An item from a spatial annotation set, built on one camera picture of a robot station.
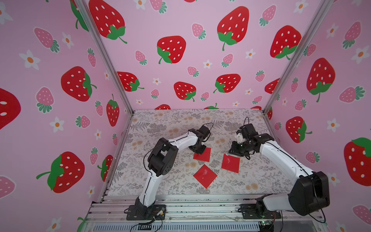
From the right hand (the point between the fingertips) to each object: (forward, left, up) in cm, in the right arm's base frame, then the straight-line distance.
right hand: (232, 150), depth 84 cm
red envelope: (+1, +16, -11) cm, 19 cm away
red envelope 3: (-12, +16, -12) cm, 23 cm away
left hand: (+5, +19, -12) cm, 23 cm away
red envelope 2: (-2, -1, -13) cm, 13 cm away
